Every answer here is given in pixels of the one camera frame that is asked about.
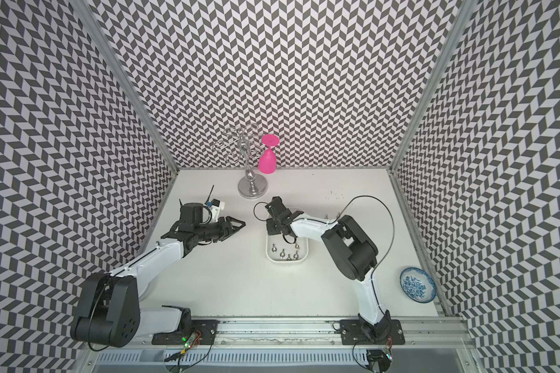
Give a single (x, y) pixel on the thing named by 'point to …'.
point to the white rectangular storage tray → (286, 249)
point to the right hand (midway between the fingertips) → (274, 228)
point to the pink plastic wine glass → (267, 159)
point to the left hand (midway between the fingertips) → (242, 228)
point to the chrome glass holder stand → (239, 146)
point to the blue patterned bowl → (418, 285)
